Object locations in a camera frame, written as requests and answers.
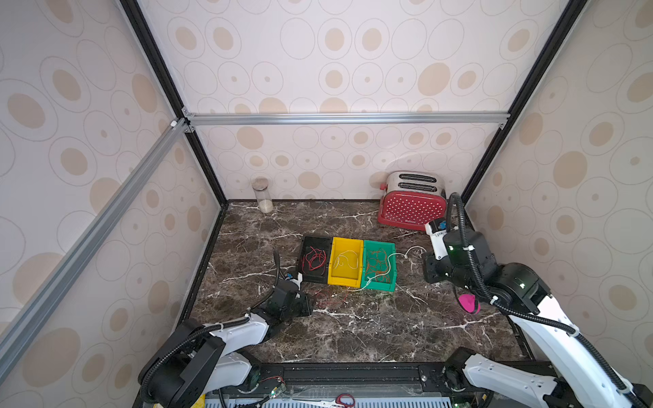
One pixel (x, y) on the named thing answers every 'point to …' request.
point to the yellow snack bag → (200, 403)
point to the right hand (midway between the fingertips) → (432, 254)
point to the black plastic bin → (320, 242)
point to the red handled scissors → (337, 402)
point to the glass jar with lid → (260, 188)
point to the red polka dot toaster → (411, 199)
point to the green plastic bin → (389, 248)
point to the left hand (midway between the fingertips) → (320, 299)
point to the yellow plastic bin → (346, 262)
